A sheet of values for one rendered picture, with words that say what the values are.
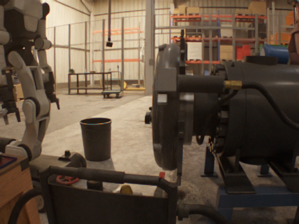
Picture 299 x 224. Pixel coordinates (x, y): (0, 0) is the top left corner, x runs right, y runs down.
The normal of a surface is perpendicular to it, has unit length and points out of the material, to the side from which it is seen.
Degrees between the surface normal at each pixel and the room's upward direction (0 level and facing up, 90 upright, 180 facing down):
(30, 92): 90
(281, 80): 48
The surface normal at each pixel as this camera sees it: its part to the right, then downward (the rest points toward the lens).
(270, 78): -0.11, -0.56
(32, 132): -0.15, 0.57
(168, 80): -0.14, -0.22
